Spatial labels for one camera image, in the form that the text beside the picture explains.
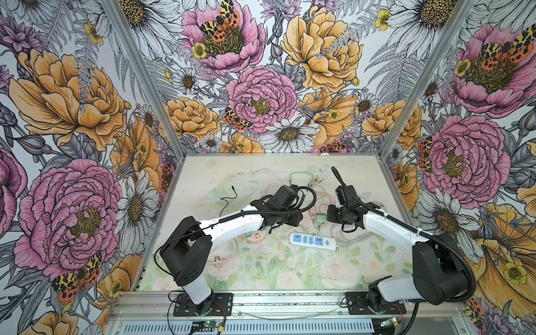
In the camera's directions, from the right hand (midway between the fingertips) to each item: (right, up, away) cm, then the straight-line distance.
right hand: (330, 219), depth 90 cm
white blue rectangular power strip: (-7, -8, -3) cm, 12 cm away
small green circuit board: (-46, -31, -19) cm, 59 cm away
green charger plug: (-3, -1, +2) cm, 4 cm away
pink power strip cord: (-46, -14, -7) cm, 49 cm away
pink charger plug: (-6, +1, +6) cm, 9 cm away
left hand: (-15, 0, -6) cm, 16 cm away
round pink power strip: (-31, -7, -3) cm, 32 cm away
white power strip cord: (+6, -9, 0) cm, 11 cm away
